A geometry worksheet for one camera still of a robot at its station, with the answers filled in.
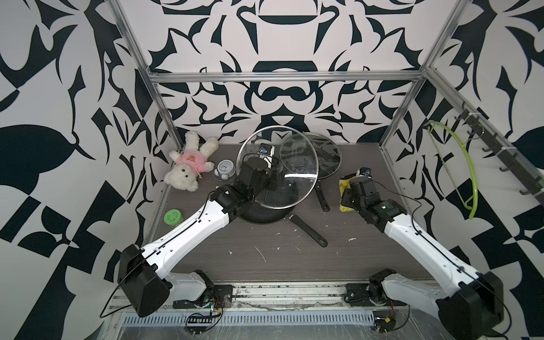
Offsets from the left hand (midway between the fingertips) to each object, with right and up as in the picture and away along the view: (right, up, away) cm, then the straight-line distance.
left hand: (272, 162), depth 74 cm
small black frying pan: (+21, -15, +14) cm, 29 cm away
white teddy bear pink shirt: (-39, 0, +28) cm, 47 cm away
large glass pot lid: (+11, +2, +31) cm, 33 cm away
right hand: (+29, -10, +9) cm, 32 cm away
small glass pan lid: (+25, +4, +20) cm, 32 cm away
